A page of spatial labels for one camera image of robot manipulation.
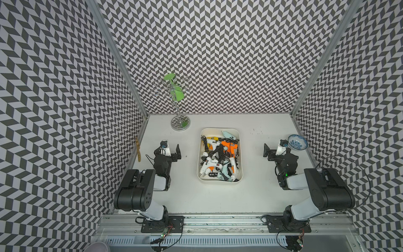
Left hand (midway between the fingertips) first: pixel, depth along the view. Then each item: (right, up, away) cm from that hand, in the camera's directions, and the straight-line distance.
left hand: (170, 145), depth 91 cm
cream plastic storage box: (+25, +7, +10) cm, 28 cm away
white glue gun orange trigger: (+36, -8, -5) cm, 37 cm away
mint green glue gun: (+35, +6, +11) cm, 37 cm away
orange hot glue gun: (+36, -2, +1) cm, 36 cm away
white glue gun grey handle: (+22, -9, -5) cm, 24 cm away
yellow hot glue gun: (+26, +4, +10) cm, 28 cm away
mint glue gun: (+31, -15, -7) cm, 35 cm away
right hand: (+60, 0, 0) cm, 60 cm away
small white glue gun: (+26, +1, +5) cm, 26 cm away
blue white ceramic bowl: (+79, +1, +8) cm, 79 cm away
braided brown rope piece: (-24, -3, +9) cm, 26 cm away
